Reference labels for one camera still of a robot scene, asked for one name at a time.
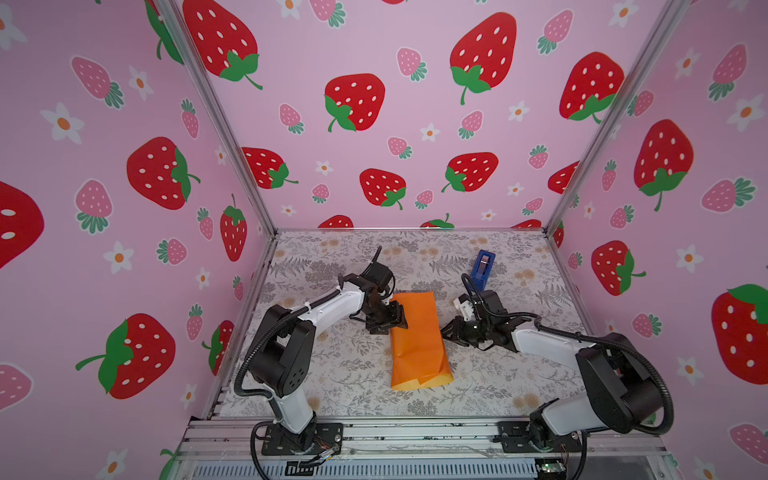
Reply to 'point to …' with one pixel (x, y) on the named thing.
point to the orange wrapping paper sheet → (419, 353)
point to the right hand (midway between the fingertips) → (436, 338)
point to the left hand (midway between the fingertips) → (403, 327)
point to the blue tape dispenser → (482, 269)
